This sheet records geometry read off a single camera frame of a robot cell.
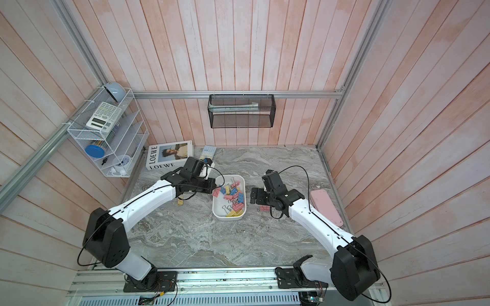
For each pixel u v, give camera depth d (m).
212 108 0.89
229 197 0.95
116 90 0.82
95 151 0.76
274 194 0.62
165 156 1.11
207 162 0.78
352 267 0.40
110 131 0.74
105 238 0.43
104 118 0.76
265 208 0.92
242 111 0.88
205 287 0.73
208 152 1.18
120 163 0.87
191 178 0.66
